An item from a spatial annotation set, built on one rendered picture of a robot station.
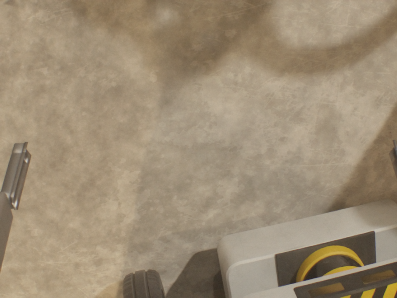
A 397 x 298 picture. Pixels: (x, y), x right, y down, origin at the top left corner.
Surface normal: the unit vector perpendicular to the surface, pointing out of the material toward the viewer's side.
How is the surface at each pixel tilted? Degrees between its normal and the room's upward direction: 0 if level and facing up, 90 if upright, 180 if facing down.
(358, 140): 0
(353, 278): 90
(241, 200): 0
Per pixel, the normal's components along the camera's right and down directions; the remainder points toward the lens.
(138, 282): -0.16, -0.91
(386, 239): 0.12, 0.33
